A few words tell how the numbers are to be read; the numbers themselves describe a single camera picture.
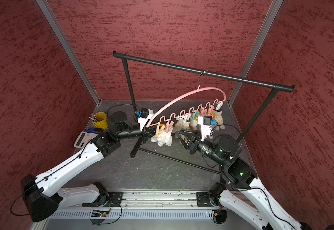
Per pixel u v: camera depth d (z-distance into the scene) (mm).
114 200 743
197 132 534
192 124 674
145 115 532
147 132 551
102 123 945
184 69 475
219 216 711
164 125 573
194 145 485
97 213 724
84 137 949
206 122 490
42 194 386
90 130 983
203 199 740
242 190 405
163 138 640
